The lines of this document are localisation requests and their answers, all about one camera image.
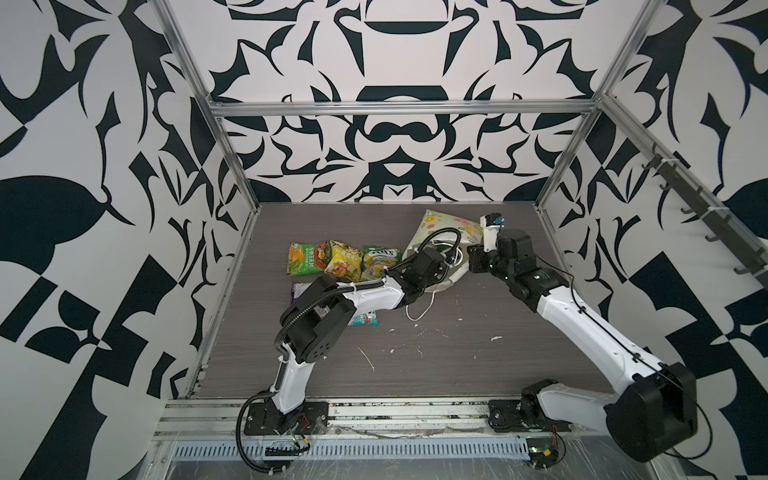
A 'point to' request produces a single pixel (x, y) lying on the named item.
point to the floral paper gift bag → (451, 237)
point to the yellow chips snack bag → (343, 261)
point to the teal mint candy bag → (368, 318)
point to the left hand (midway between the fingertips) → (427, 251)
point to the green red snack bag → (304, 258)
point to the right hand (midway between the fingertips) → (471, 244)
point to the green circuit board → (543, 452)
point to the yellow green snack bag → (375, 259)
